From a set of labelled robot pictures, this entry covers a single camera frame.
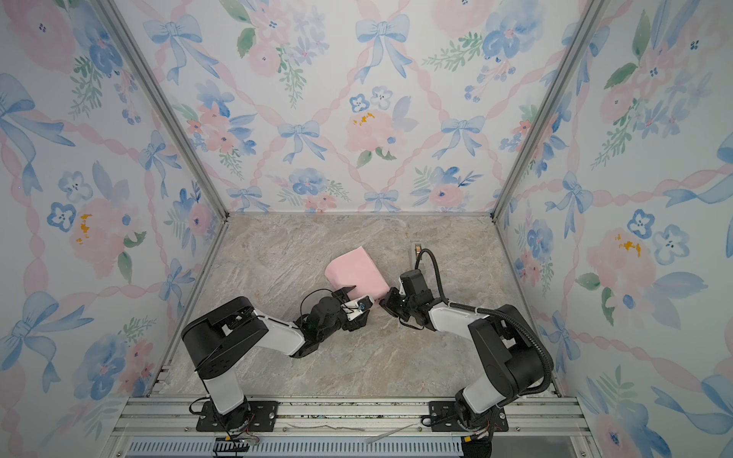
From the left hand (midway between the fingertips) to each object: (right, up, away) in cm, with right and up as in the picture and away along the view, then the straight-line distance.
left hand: (360, 295), depth 90 cm
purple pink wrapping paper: (-2, +8, +7) cm, 11 cm away
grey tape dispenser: (+20, +14, +13) cm, 28 cm away
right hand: (+5, -2, +1) cm, 6 cm away
